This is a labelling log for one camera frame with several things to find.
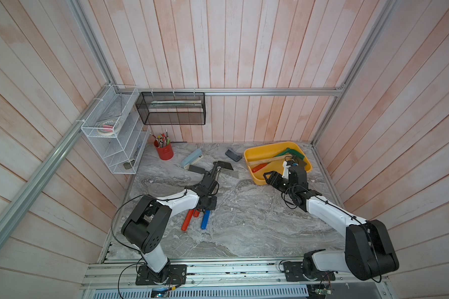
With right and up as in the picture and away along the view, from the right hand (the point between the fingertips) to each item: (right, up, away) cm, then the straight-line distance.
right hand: (267, 175), depth 89 cm
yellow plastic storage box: (+7, +13, +24) cm, 28 cm away
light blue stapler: (-37, +10, +20) cm, 43 cm away
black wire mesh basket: (-48, +35, +6) cm, 60 cm away
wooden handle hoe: (+4, +7, +12) cm, 14 cm away
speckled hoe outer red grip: (-39, -21, -3) cm, 44 cm away
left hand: (-28, -16, +4) cm, 33 cm away
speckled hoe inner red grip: (-35, -19, 0) cm, 39 cm away
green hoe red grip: (+19, +13, +25) cm, 34 cm away
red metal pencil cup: (-55, +12, +18) cm, 59 cm away
